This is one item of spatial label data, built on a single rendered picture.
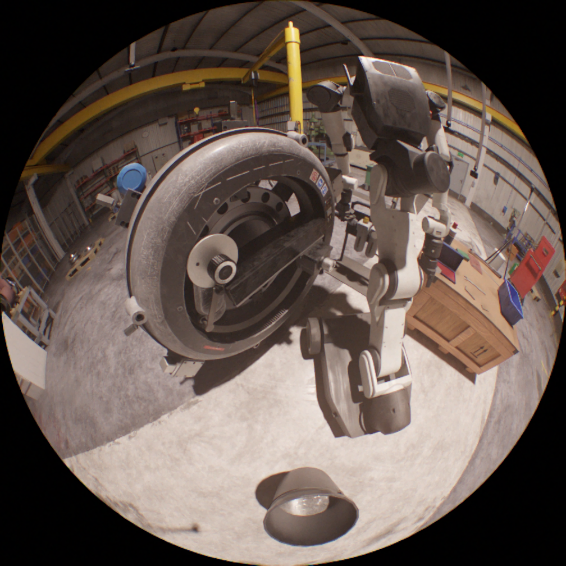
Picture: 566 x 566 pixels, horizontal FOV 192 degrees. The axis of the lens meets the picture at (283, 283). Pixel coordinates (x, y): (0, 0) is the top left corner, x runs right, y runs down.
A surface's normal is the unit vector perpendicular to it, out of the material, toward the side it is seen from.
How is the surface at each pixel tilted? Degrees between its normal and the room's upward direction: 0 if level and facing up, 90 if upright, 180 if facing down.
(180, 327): 90
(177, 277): 90
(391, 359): 29
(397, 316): 43
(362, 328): 0
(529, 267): 90
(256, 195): 90
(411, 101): 78
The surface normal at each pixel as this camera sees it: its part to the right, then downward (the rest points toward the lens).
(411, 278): -0.02, -0.01
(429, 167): 0.00, 0.37
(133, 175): 0.73, 0.50
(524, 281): -0.98, 0.17
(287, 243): -0.07, -0.63
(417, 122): -0.22, 0.59
